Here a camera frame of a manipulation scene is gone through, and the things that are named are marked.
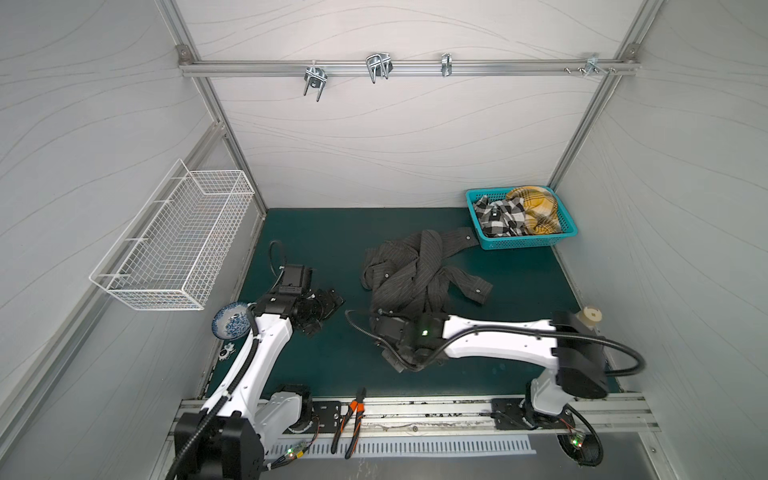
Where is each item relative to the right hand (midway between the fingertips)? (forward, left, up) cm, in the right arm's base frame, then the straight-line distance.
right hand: (404, 334), depth 78 cm
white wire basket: (+8, +55, +23) cm, 60 cm away
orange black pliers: (-17, +12, -8) cm, 22 cm away
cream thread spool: (+7, -51, 0) cm, 51 cm away
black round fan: (-22, -45, -12) cm, 51 cm away
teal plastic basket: (+37, -37, -5) cm, 53 cm away
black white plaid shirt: (+44, -33, 0) cm, 55 cm away
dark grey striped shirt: (+19, 0, -1) cm, 19 cm away
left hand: (+6, +18, +3) cm, 19 cm away
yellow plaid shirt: (+47, -49, -1) cm, 67 cm away
